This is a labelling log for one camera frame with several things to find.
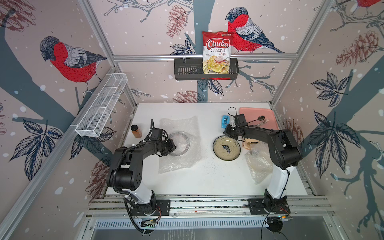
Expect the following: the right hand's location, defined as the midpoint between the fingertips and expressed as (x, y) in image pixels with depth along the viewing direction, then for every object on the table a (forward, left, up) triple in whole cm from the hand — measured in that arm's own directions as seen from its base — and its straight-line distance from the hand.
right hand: (222, 131), depth 101 cm
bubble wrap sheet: (+5, +23, -2) cm, 24 cm away
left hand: (-12, +29, 0) cm, 32 cm away
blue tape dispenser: (+9, -3, 0) cm, 9 cm away
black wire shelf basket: (+36, +22, +25) cm, 49 cm away
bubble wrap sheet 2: (-22, -20, +1) cm, 30 cm away
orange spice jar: (-6, +57, +5) cm, 58 cm away
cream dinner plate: (-12, -2, -2) cm, 12 cm away
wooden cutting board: (-10, -15, 0) cm, 18 cm away
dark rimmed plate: (-9, +27, 0) cm, 28 cm away
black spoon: (+14, -31, -1) cm, 34 cm away
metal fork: (+11, -32, -2) cm, 34 cm away
